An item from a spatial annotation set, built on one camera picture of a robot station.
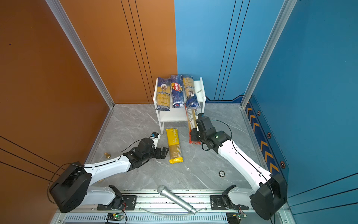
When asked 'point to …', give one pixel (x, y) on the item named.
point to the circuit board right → (235, 218)
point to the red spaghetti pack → (191, 118)
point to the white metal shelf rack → (178, 114)
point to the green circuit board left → (115, 217)
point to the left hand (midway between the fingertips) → (164, 146)
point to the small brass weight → (107, 155)
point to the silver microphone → (175, 199)
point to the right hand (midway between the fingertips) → (193, 132)
